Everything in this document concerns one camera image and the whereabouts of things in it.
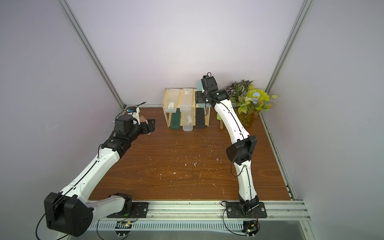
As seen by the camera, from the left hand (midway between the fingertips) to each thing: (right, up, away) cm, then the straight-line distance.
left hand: (149, 119), depth 80 cm
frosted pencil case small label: (+20, +12, +15) cm, 27 cm away
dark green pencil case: (+11, -1, +30) cm, 31 cm away
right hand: (+31, +16, +6) cm, 35 cm away
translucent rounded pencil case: (+19, -1, +27) cm, 33 cm away
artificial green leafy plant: (+57, +14, +14) cm, 61 cm away
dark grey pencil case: (+29, +1, +28) cm, 40 cm away
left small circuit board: (-10, -54, -8) cm, 55 cm away
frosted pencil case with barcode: (+11, +12, +15) cm, 22 cm away
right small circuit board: (+52, -52, -10) cm, 74 cm away
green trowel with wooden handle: (+44, -3, +28) cm, 52 cm away
